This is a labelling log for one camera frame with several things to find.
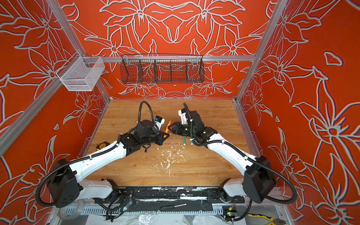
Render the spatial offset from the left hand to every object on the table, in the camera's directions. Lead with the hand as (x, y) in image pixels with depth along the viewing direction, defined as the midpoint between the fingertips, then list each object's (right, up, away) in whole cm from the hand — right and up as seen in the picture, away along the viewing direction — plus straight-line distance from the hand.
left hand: (168, 133), depth 78 cm
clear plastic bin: (-59, +38, +15) cm, 72 cm away
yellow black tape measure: (-45, -9, +12) cm, 47 cm away
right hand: (0, +4, -3) cm, 5 cm away
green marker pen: (+10, -8, +16) cm, 20 cm away
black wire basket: (-7, +44, +22) cm, 50 cm away
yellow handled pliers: (+53, -40, -12) cm, 67 cm away
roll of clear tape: (-49, -38, -8) cm, 62 cm away
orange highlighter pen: (0, +2, -2) cm, 3 cm away
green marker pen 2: (+11, 0, -19) cm, 22 cm away
